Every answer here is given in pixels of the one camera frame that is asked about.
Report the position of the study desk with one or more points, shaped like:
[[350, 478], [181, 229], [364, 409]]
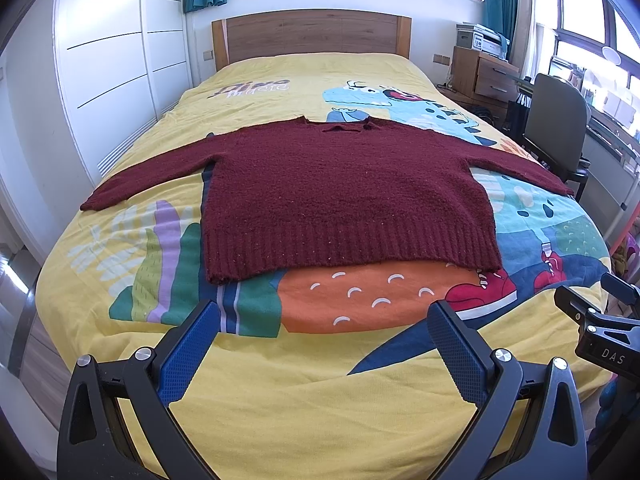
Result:
[[606, 154]]

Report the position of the yellow dinosaur bedspread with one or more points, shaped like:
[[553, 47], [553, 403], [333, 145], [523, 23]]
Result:
[[319, 373]]

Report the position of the wooden drawer cabinet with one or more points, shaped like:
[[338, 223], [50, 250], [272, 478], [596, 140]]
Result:
[[477, 74]]

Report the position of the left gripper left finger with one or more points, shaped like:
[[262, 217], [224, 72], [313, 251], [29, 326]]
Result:
[[94, 440]]

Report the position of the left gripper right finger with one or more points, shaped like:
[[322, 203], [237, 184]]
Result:
[[528, 420]]

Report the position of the white printer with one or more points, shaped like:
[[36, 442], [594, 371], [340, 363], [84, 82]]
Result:
[[481, 38]]

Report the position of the wooden headboard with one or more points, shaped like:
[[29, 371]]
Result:
[[307, 31]]

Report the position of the white desk lamp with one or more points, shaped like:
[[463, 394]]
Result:
[[611, 55]]

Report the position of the white wardrobe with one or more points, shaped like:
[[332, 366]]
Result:
[[122, 64]]

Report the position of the grey desk chair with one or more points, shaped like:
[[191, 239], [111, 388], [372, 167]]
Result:
[[556, 128]]

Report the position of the dark red knit sweater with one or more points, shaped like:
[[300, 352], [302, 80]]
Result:
[[297, 193]]

